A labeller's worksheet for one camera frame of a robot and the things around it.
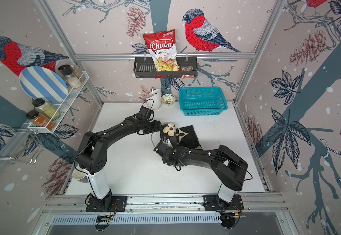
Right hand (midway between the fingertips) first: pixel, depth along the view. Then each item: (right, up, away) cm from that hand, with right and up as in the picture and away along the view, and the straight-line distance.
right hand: (167, 152), depth 88 cm
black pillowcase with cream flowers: (+11, +8, +10) cm, 17 cm away
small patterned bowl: (-1, +36, +34) cm, 50 cm away
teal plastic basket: (+28, +35, +34) cm, 56 cm away
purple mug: (-47, -10, -10) cm, 49 cm away
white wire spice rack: (-52, +34, -12) cm, 64 cm away
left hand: (-4, +16, +5) cm, 17 cm away
